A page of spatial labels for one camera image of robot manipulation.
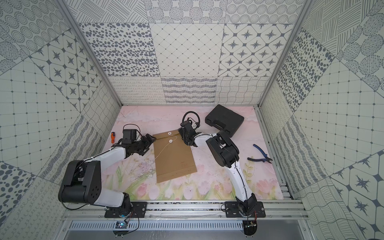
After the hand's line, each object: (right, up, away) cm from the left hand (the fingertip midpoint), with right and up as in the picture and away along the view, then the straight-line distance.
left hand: (157, 142), depth 91 cm
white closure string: (+3, -5, +6) cm, 8 cm away
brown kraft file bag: (+10, -10, +2) cm, 14 cm away
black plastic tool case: (+43, +15, +14) cm, 48 cm away
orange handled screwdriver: (-33, +2, +10) cm, 35 cm away
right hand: (+13, +7, +13) cm, 20 cm away
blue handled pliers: (+68, -11, 0) cm, 69 cm away
